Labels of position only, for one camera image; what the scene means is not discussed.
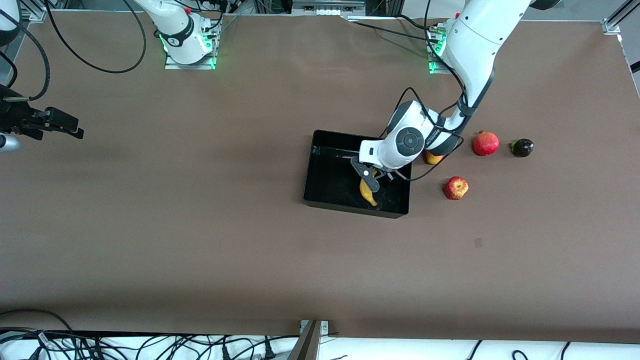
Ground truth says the yellow banana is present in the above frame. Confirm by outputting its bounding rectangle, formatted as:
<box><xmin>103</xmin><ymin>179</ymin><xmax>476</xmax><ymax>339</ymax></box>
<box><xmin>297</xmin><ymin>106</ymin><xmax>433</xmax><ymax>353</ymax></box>
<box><xmin>359</xmin><ymin>170</ymin><xmax>379</xmax><ymax>207</ymax></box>

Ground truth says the black plastic box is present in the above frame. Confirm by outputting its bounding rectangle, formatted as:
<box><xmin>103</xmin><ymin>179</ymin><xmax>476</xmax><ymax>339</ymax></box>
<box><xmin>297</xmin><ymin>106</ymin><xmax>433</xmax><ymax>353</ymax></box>
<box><xmin>303</xmin><ymin>129</ymin><xmax>414</xmax><ymax>219</ymax></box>

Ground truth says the red apple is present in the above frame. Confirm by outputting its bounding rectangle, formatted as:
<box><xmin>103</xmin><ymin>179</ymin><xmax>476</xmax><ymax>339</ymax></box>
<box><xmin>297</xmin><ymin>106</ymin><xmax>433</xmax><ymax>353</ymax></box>
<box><xmin>443</xmin><ymin>176</ymin><xmax>470</xmax><ymax>201</ymax></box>

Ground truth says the red pomegranate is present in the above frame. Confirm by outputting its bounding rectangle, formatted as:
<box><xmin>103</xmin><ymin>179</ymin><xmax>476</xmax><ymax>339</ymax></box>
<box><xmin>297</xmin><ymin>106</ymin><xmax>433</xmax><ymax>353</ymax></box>
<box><xmin>472</xmin><ymin>130</ymin><xmax>500</xmax><ymax>157</ymax></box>

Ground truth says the dark purple mangosteen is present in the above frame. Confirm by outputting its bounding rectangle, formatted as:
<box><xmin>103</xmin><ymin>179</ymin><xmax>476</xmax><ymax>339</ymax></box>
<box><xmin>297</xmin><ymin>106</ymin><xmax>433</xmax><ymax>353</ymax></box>
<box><xmin>509</xmin><ymin>138</ymin><xmax>535</xmax><ymax>158</ymax></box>

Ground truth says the grey power strip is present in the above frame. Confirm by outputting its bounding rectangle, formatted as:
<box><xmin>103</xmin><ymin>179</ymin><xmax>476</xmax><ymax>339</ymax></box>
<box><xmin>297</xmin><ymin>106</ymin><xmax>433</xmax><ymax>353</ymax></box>
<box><xmin>291</xmin><ymin>0</ymin><xmax>367</xmax><ymax>17</ymax></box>

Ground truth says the white sheet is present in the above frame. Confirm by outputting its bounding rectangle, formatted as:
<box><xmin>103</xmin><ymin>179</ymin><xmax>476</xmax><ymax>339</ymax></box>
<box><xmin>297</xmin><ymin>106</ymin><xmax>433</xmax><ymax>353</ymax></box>
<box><xmin>0</xmin><ymin>334</ymin><xmax>640</xmax><ymax>360</ymax></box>

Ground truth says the black right arm wrist cable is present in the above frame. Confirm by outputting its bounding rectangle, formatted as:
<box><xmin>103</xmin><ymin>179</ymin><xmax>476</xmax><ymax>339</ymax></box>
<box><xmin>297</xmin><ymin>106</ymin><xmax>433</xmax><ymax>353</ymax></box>
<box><xmin>0</xmin><ymin>10</ymin><xmax>52</xmax><ymax>102</ymax></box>

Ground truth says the black right arm base cable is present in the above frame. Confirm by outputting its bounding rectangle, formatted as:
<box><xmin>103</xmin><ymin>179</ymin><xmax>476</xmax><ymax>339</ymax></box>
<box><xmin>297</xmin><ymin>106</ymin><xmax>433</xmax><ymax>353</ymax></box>
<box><xmin>45</xmin><ymin>0</ymin><xmax>147</xmax><ymax>74</ymax></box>

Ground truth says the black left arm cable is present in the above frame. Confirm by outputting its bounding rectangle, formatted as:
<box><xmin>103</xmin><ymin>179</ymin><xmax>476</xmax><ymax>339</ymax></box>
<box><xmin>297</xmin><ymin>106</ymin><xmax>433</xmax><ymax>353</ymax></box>
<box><xmin>377</xmin><ymin>0</ymin><xmax>476</xmax><ymax>182</ymax></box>

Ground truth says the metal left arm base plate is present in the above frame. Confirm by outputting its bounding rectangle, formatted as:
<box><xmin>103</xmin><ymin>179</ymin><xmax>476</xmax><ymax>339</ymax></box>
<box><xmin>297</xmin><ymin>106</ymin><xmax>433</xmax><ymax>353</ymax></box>
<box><xmin>426</xmin><ymin>22</ymin><xmax>483</xmax><ymax>76</ymax></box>

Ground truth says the aluminium frame profile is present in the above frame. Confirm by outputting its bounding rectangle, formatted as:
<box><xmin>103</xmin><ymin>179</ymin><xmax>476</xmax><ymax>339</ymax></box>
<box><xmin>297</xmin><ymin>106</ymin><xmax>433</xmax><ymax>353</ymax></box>
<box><xmin>601</xmin><ymin>0</ymin><xmax>640</xmax><ymax>36</ymax></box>
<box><xmin>20</xmin><ymin>0</ymin><xmax>51</xmax><ymax>23</ymax></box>

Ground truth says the black cable to arm base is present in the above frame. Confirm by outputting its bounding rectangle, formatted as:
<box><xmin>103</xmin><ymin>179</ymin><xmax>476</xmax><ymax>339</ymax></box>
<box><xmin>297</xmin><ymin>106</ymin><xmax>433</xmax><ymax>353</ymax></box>
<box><xmin>350</xmin><ymin>14</ymin><xmax>441</xmax><ymax>46</ymax></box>

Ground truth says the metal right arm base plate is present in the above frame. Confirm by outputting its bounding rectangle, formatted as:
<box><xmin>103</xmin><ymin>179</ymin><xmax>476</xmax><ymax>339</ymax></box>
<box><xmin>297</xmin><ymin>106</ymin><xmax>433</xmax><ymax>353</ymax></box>
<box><xmin>164</xmin><ymin>15</ymin><xmax>219</xmax><ymax>71</ymax></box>

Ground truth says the metal table bracket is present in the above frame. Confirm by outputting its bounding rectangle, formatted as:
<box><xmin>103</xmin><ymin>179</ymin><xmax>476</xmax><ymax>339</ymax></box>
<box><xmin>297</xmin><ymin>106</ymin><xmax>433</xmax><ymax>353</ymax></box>
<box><xmin>287</xmin><ymin>320</ymin><xmax>331</xmax><ymax>360</ymax></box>

